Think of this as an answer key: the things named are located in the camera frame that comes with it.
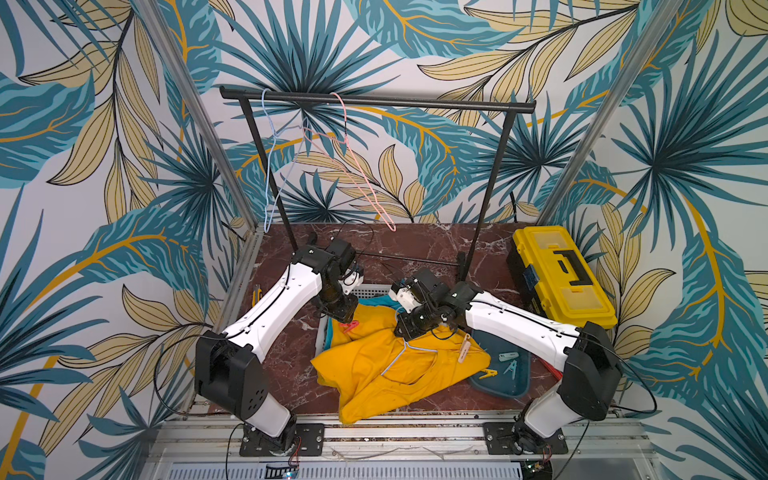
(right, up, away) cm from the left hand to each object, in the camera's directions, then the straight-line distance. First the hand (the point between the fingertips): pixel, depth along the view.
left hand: (341, 320), depth 77 cm
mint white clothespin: (+46, -12, +7) cm, 47 cm away
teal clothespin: (+47, -15, +7) cm, 50 cm away
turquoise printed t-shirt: (+11, +3, +11) cm, 16 cm away
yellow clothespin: (+40, -16, +6) cm, 44 cm away
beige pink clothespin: (+32, -7, -1) cm, 33 cm away
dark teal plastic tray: (+44, -19, +4) cm, 48 cm away
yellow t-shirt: (+8, -10, -6) cm, 14 cm away
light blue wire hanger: (-21, +52, +20) cm, 59 cm away
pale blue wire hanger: (+16, -7, -2) cm, 18 cm away
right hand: (+14, -3, +2) cm, 15 cm away
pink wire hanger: (-3, +50, +23) cm, 55 cm away
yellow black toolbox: (+60, +10, +7) cm, 61 cm away
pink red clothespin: (+2, -2, +2) cm, 4 cm away
